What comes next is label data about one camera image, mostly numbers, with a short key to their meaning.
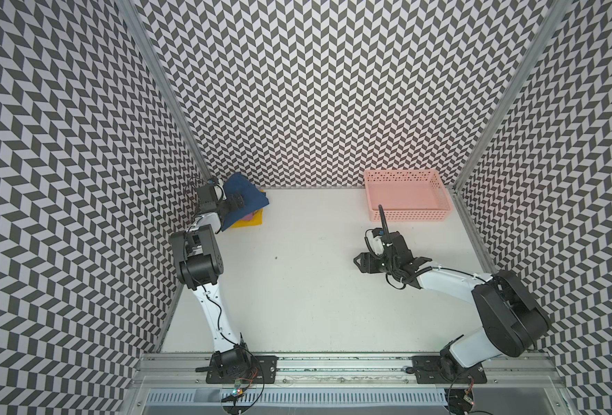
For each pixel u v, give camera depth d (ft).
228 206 3.15
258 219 3.43
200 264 1.91
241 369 2.20
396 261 2.32
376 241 2.37
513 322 1.42
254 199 3.36
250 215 3.38
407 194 3.80
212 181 3.14
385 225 2.44
